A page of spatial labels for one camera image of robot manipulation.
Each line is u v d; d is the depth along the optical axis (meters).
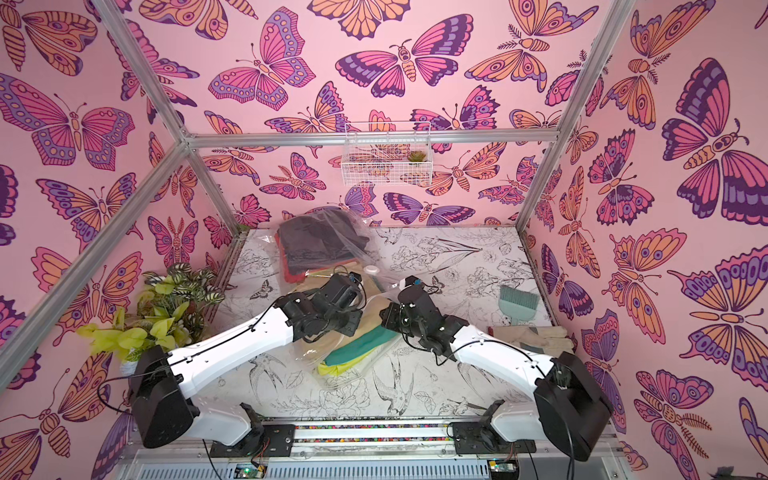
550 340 0.89
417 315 0.63
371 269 0.96
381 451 0.73
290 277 0.99
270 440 0.73
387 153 0.95
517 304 0.98
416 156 0.92
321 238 1.06
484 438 0.65
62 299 0.57
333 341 0.79
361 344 0.85
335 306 0.60
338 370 0.83
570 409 0.41
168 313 0.76
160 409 0.40
